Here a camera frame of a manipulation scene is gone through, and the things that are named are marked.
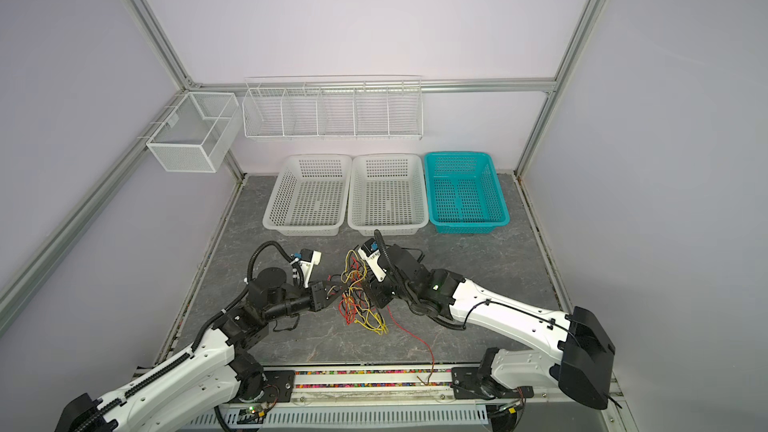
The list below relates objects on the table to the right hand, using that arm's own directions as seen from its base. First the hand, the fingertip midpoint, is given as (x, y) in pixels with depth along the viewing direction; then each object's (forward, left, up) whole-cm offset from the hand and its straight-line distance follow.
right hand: (367, 282), depth 74 cm
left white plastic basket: (+42, +25, -15) cm, 51 cm away
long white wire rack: (+56, +14, +15) cm, 59 cm away
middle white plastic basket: (+45, -3, -16) cm, 48 cm away
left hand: (-2, +5, -1) cm, 6 cm away
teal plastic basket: (+45, -33, -17) cm, 59 cm away
